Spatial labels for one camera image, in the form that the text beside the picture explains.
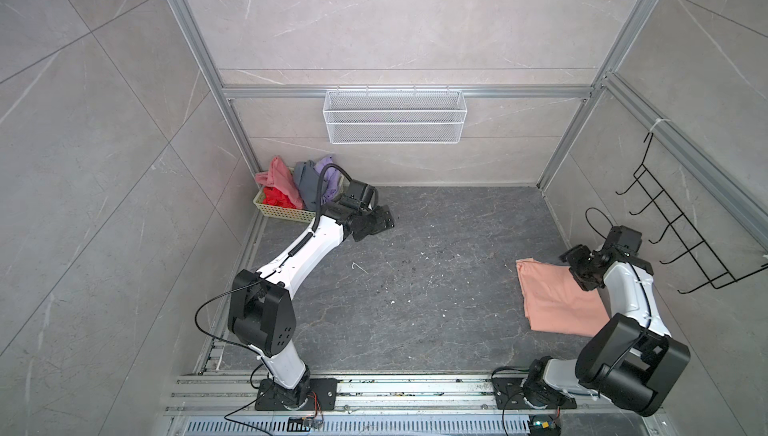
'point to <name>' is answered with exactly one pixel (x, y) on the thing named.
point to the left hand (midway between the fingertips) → (384, 217)
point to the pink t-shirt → (280, 178)
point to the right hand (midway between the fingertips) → (567, 260)
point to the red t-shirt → (274, 196)
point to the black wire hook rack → (697, 258)
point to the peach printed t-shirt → (555, 302)
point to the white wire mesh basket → (391, 117)
